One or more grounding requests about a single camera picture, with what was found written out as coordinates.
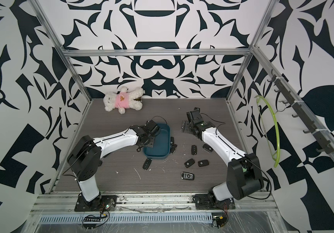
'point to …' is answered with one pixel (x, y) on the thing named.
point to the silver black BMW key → (186, 175)
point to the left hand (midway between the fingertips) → (149, 139)
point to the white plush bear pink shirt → (124, 100)
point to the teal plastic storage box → (161, 149)
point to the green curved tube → (277, 129)
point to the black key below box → (146, 164)
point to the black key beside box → (173, 146)
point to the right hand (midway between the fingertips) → (190, 124)
